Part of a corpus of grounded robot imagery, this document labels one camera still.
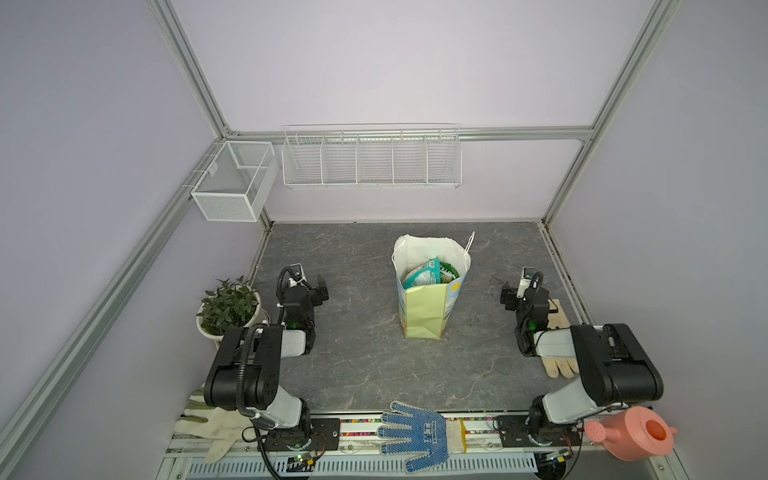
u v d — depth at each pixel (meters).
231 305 0.79
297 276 0.78
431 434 0.74
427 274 0.83
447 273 0.86
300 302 0.70
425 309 0.78
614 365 0.47
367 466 0.71
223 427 0.74
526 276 0.81
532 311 0.71
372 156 0.98
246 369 0.43
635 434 0.64
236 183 0.97
